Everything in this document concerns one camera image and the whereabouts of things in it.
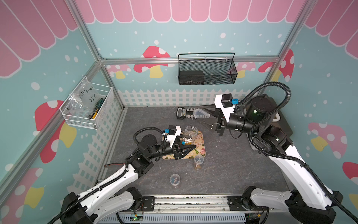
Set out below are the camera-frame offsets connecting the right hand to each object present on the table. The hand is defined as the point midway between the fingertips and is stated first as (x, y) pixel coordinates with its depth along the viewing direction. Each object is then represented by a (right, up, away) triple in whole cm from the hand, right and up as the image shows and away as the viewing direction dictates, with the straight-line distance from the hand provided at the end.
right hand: (199, 113), depth 50 cm
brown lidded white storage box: (+54, -3, +35) cm, 64 cm away
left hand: (-1, -13, +12) cm, 18 cm away
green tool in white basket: (-52, +4, +24) cm, 58 cm away
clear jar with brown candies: (+3, -26, +33) cm, 42 cm away
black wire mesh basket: (+10, +30, +44) cm, 54 cm away
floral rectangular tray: (+6, -22, +45) cm, 50 cm away
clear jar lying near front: (-10, -35, +26) cm, 45 cm away
